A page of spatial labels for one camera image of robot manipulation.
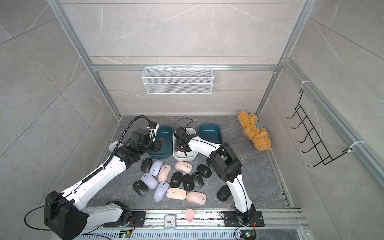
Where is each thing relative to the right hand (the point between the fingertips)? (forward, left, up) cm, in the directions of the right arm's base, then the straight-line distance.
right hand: (180, 146), depth 98 cm
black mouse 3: (-16, -15, -2) cm, 22 cm away
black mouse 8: (-26, +21, -1) cm, 34 cm away
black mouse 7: (-29, -25, -1) cm, 39 cm away
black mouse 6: (-22, -11, -2) cm, 25 cm away
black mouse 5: (-24, -5, 0) cm, 25 cm away
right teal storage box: (+15, -22, -4) cm, 27 cm away
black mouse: (-12, +21, -1) cm, 24 cm away
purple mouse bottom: (-28, +10, 0) cm, 30 cm away
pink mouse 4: (-29, +1, -1) cm, 29 cm away
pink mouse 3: (-5, 0, +2) cm, 6 cm away
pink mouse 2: (-14, -3, 0) cm, 15 cm away
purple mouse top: (-15, +14, 0) cm, 20 cm away
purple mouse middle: (-23, +16, -1) cm, 28 cm away
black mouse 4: (-22, +2, -1) cm, 22 cm away
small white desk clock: (-42, +3, -1) cm, 42 cm away
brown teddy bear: (+2, -52, +5) cm, 53 cm away
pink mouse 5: (-32, -11, -1) cm, 34 cm away
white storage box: (-8, -7, +3) cm, 11 cm away
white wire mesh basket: (+37, +2, +27) cm, 46 cm away
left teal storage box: (-6, +9, +4) cm, 11 cm away
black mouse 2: (-11, -19, -4) cm, 23 cm away
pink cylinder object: (-41, -7, +6) cm, 42 cm away
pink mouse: (-18, +9, -1) cm, 20 cm away
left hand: (-5, +9, +19) cm, 21 cm away
